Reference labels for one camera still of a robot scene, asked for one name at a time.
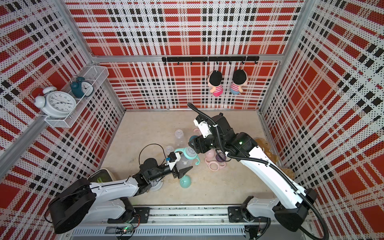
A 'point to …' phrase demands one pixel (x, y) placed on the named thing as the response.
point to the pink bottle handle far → (196, 129)
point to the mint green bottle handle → (188, 156)
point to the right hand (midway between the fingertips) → (198, 141)
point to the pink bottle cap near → (210, 155)
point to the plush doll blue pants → (240, 79)
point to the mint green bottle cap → (185, 181)
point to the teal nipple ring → (192, 138)
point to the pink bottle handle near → (214, 165)
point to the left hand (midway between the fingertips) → (191, 159)
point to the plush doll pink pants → (214, 80)
